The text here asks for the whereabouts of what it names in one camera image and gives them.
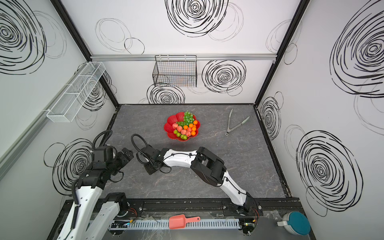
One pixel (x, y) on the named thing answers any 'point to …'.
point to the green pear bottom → (184, 137)
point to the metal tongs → (228, 129)
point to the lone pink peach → (189, 129)
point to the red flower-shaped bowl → (174, 118)
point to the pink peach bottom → (179, 128)
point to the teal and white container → (295, 223)
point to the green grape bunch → (188, 119)
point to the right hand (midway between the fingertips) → (148, 169)
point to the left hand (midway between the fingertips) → (126, 156)
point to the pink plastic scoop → (179, 221)
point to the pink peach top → (188, 133)
